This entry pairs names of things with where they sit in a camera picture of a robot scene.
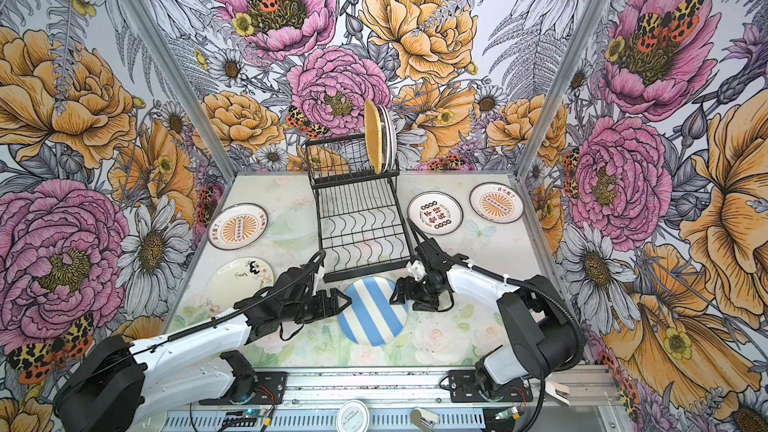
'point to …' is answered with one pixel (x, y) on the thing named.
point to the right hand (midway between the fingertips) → (403, 312)
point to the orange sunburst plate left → (237, 226)
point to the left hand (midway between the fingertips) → (339, 313)
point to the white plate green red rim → (383, 158)
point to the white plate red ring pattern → (437, 212)
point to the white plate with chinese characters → (391, 140)
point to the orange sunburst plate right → (497, 202)
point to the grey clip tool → (424, 420)
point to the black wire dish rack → (362, 224)
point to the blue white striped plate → (370, 318)
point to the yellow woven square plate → (373, 136)
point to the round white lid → (353, 416)
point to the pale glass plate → (235, 280)
